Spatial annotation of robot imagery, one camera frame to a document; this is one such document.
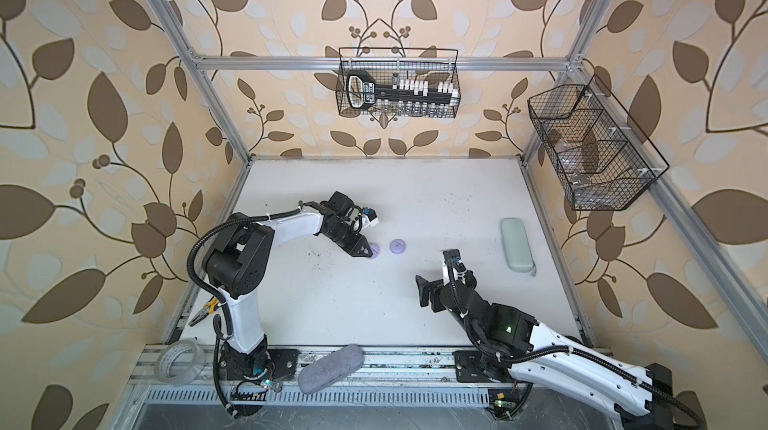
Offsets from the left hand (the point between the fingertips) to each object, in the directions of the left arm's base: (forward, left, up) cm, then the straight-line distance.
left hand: (371, 249), depth 92 cm
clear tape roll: (-31, +49, 0) cm, 58 cm away
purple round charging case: (0, -1, 0) cm, 1 cm away
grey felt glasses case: (-32, +7, +1) cm, 33 cm away
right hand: (-13, -18, +10) cm, 24 cm away
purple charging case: (+2, -8, -2) cm, 9 cm away
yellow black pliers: (-19, +44, -2) cm, 48 cm away
